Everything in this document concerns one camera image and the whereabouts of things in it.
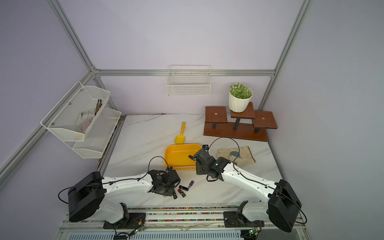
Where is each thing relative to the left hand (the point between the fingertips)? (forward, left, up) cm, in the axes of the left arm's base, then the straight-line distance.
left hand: (167, 191), depth 83 cm
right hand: (+10, -21, +9) cm, 25 cm away
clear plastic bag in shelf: (+28, +44, +30) cm, 60 cm away
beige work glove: (+21, -48, +1) cm, 53 cm away
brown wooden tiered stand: (+48, -56, +4) cm, 74 cm away
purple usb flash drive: (+4, -13, 0) cm, 14 cm away
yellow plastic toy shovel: (+37, -5, 0) cm, 37 cm away
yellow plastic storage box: (+23, -3, 0) cm, 23 cm away
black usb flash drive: (-2, -4, 0) cm, 5 cm away
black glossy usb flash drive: (+2, -9, +1) cm, 9 cm away
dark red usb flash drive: (-1, -8, 0) cm, 8 cm away
